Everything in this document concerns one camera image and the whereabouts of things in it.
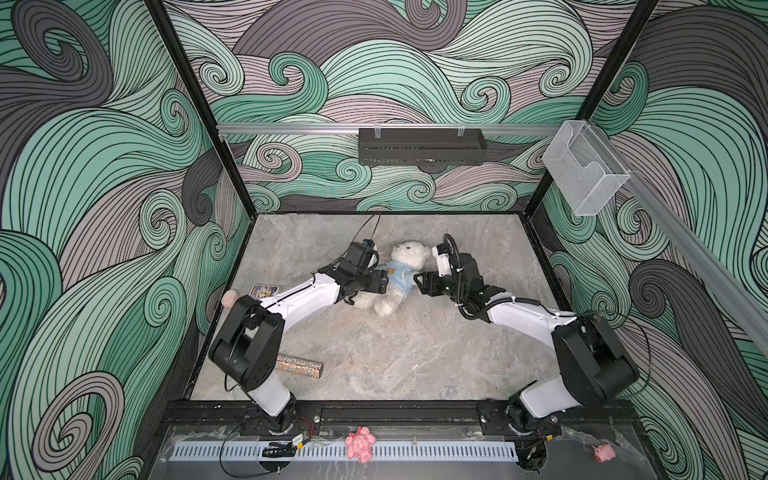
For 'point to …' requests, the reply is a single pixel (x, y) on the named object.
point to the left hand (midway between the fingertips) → (378, 275)
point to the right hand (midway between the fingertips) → (422, 275)
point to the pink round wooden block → (228, 298)
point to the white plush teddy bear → (407, 259)
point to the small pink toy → (604, 453)
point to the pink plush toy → (359, 445)
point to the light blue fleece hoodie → (400, 275)
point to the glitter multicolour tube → (299, 366)
